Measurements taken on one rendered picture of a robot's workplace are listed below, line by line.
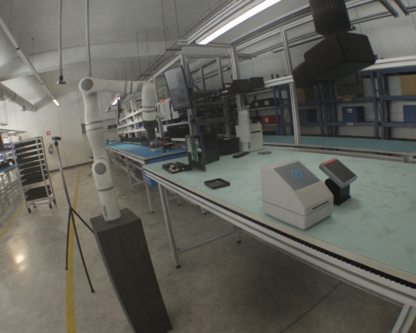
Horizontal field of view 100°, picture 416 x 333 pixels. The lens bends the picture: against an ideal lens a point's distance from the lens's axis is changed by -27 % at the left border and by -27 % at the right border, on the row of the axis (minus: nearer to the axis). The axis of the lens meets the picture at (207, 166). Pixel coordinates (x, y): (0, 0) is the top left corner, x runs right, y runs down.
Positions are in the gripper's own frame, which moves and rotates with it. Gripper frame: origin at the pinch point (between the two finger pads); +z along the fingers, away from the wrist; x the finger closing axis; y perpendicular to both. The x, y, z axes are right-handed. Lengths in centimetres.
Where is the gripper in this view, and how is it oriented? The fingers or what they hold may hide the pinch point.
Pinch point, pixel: (155, 147)
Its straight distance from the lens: 138.9
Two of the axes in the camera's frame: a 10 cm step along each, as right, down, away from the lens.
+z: -0.5, 8.6, 5.1
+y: -8.9, 2.0, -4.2
